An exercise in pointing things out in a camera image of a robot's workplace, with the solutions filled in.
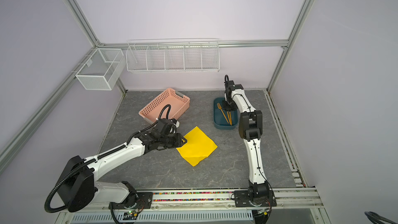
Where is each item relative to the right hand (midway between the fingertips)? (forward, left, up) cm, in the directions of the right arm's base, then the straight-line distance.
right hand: (229, 110), depth 105 cm
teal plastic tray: (-6, +3, -3) cm, 7 cm away
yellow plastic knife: (-5, -1, -3) cm, 5 cm away
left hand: (-29, +27, +8) cm, 40 cm away
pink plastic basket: (+7, +36, -1) cm, 36 cm away
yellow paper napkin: (-26, +20, -2) cm, 33 cm away
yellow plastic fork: (+6, +6, -3) cm, 9 cm away
